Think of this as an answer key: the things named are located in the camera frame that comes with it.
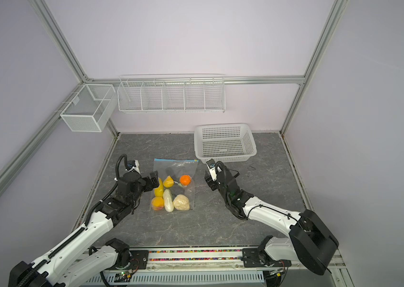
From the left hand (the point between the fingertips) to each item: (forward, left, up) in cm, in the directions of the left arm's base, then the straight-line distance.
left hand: (148, 176), depth 81 cm
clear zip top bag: (-2, -11, -11) cm, 16 cm away
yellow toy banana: (-3, -2, -12) cm, 12 cm away
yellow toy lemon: (+3, -6, -13) cm, 15 cm away
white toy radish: (-6, -7, -13) cm, 16 cm away
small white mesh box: (+42, +37, +7) cm, 56 cm away
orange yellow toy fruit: (-8, -2, -11) cm, 14 cm away
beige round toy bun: (-9, -14, -10) cm, 19 cm away
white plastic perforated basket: (+32, -40, -17) cm, 54 cm away
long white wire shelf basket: (+45, -10, +13) cm, 48 cm away
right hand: (+1, -30, +1) cm, 30 cm away
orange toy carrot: (+4, -15, -13) cm, 20 cm away
